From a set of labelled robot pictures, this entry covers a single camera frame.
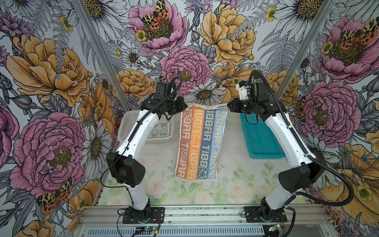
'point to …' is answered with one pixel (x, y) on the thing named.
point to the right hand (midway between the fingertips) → (229, 108)
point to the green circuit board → (148, 228)
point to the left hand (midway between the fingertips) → (186, 109)
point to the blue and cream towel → (160, 130)
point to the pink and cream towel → (202, 129)
